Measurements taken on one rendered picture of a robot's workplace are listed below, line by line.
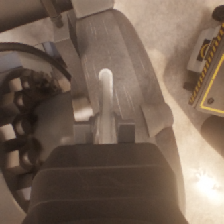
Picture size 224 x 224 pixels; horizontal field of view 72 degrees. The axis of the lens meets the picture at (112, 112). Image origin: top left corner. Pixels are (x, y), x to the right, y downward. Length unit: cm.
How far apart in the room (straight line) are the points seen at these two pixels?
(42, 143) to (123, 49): 36
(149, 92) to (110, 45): 10
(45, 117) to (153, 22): 96
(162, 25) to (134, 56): 97
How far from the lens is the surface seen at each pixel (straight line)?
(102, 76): 16
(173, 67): 127
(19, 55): 101
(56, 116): 50
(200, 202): 212
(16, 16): 42
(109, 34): 31
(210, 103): 108
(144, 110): 23
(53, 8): 28
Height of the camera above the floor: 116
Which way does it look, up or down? 70 degrees down
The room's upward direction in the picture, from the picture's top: 172 degrees clockwise
